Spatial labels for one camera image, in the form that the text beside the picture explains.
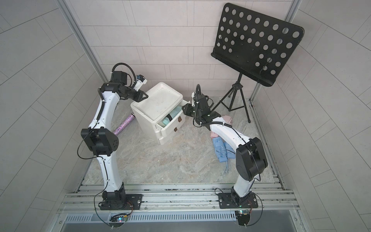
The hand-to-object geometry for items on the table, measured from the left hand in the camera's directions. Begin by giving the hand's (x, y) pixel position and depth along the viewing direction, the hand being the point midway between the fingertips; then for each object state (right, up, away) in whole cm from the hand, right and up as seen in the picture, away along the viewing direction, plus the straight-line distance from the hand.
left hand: (148, 93), depth 88 cm
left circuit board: (-7, -61, -22) cm, 66 cm away
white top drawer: (+17, -17, -10) cm, 26 cm away
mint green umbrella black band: (+14, -14, -6) cm, 21 cm away
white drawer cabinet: (+10, -13, -9) cm, 19 cm away
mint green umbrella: (+17, -12, -4) cm, 21 cm away
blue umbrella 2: (+50, -36, -2) cm, 61 cm away
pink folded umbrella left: (+41, -27, +6) cm, 49 cm away
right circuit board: (+52, -62, -20) cm, 83 cm away
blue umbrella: (+44, -35, -3) cm, 56 cm away
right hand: (+21, -9, -4) cm, 23 cm away
